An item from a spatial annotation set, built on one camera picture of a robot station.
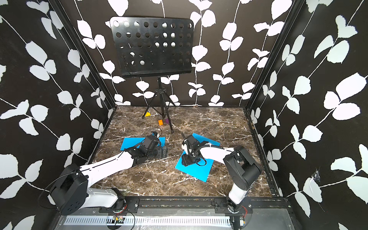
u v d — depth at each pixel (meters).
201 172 0.86
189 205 0.75
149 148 0.66
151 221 0.70
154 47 0.70
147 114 1.12
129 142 1.00
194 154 0.67
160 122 1.08
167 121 1.06
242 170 0.46
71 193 0.41
